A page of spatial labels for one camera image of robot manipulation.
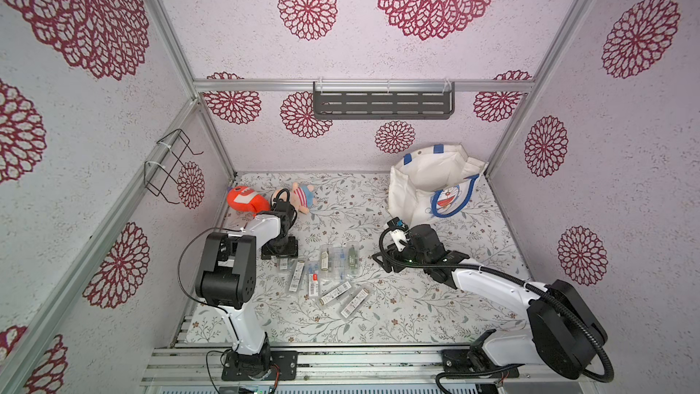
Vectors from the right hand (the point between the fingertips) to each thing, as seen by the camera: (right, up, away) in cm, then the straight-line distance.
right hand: (379, 250), depth 85 cm
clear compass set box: (-32, -6, +7) cm, 33 cm away
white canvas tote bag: (+27, +23, +26) cm, 44 cm away
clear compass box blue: (-13, -6, +7) cm, 16 cm away
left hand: (-33, -4, +10) cm, 35 cm away
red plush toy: (-48, +16, +17) cm, 54 cm away
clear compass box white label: (-27, -9, +5) cm, 29 cm away
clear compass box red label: (-21, -10, +3) cm, 23 cm away
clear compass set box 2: (-17, -6, +7) cm, 20 cm away
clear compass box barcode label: (-14, -14, 0) cm, 20 cm away
